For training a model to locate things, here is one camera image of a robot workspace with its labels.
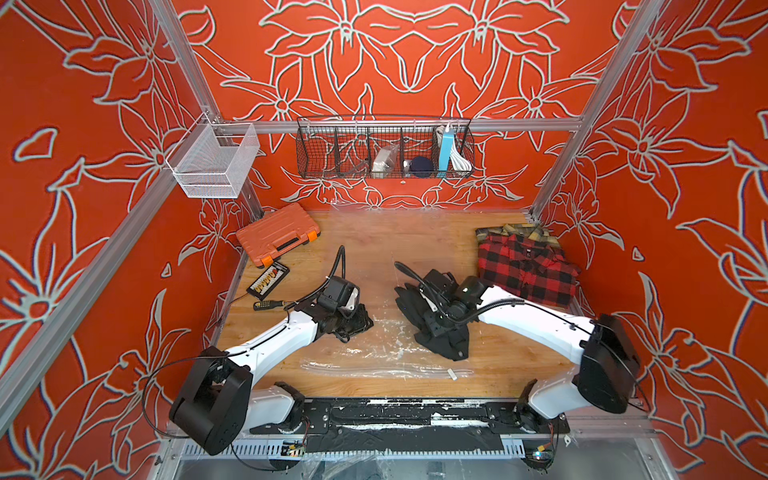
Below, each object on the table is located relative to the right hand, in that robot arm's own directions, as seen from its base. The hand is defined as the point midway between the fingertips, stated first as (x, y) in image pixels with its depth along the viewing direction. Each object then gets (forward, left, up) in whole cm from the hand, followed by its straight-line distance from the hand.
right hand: (428, 325), depth 80 cm
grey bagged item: (+43, +13, +23) cm, 51 cm away
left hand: (+2, +15, -3) cm, 15 cm away
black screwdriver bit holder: (+18, +52, -6) cm, 55 cm away
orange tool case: (+35, +55, -4) cm, 66 cm away
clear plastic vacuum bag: (+33, +20, -7) cm, 39 cm away
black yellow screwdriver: (+9, +50, -7) cm, 51 cm away
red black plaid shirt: (+25, -36, -4) cm, 44 cm away
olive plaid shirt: (+41, -42, -6) cm, 59 cm away
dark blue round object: (+46, +1, +19) cm, 50 cm away
